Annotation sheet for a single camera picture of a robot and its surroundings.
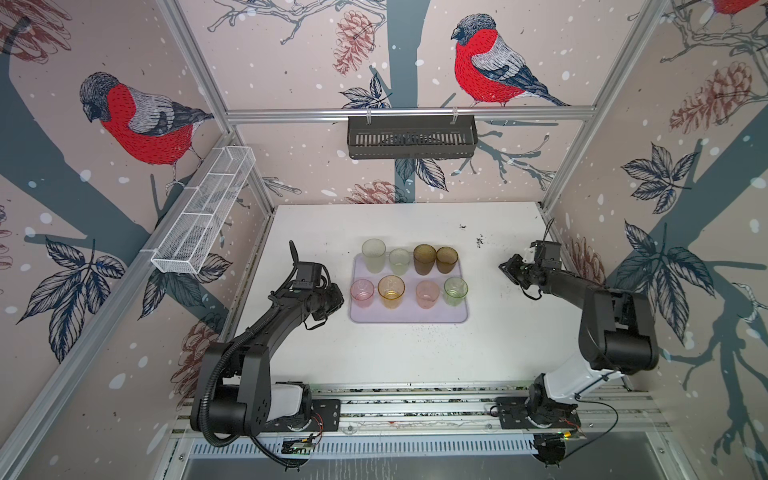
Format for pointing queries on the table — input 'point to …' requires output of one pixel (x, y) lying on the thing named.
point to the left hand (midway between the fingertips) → (342, 298)
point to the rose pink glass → (362, 291)
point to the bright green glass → (455, 290)
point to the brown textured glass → (446, 259)
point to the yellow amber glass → (391, 288)
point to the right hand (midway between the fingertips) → (501, 267)
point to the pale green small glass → (399, 261)
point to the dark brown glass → (424, 256)
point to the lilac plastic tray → (409, 311)
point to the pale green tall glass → (374, 250)
